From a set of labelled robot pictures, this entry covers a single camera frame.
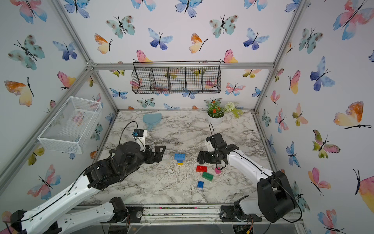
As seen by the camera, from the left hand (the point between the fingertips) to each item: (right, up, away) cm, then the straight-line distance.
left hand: (159, 147), depth 68 cm
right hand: (+22, -9, +16) cm, 29 cm away
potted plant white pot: (+31, +12, +33) cm, 47 cm away
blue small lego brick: (+7, -12, +25) cm, 28 cm away
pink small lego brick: (+30, -17, +19) cm, 40 cm away
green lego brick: (+24, -19, +17) cm, 35 cm away
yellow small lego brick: (+8, -14, +23) cm, 28 cm away
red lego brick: (+21, -16, +21) cm, 33 cm away
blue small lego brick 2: (+20, -23, +15) cm, 34 cm away
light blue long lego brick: (+8, -9, +18) cm, 22 cm away
